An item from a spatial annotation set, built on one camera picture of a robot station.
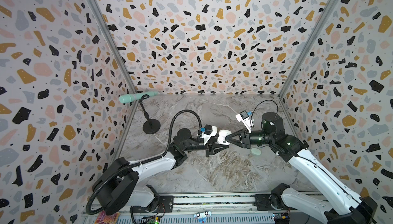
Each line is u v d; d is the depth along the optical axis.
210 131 0.59
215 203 0.75
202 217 0.69
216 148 0.66
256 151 0.88
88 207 0.36
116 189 0.41
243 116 0.61
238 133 0.61
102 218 0.68
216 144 0.64
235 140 0.65
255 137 0.59
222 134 0.66
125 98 0.73
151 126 1.00
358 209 0.39
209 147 0.63
